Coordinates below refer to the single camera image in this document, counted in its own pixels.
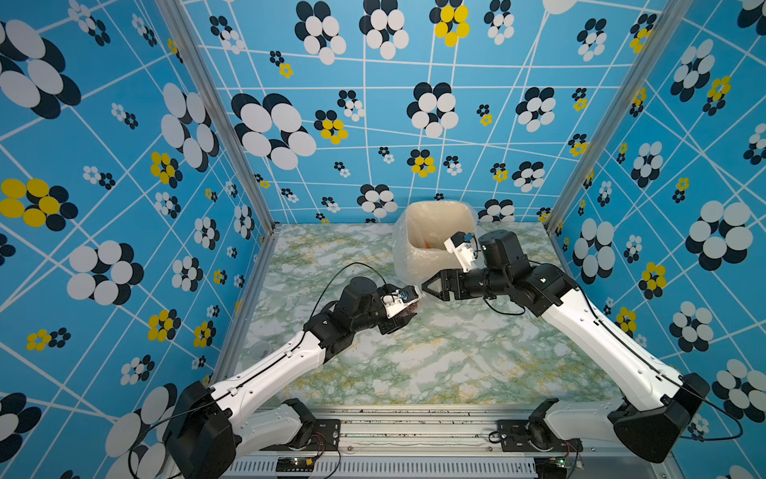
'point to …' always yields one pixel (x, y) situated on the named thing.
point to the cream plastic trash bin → (429, 224)
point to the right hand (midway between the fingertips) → (437, 284)
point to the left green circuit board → (294, 464)
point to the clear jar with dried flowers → (411, 309)
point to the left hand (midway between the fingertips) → (411, 296)
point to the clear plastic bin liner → (399, 246)
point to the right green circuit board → (555, 467)
